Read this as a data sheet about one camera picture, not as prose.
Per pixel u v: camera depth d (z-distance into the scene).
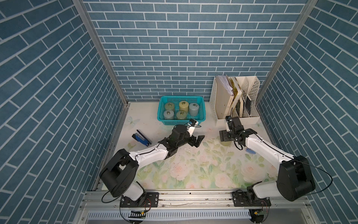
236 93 0.93
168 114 1.02
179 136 0.65
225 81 0.94
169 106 1.06
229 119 0.69
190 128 0.72
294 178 0.42
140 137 0.97
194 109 1.07
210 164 0.87
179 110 1.15
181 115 1.02
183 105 1.08
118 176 0.43
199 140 0.75
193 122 0.71
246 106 1.08
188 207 0.72
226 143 0.93
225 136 0.80
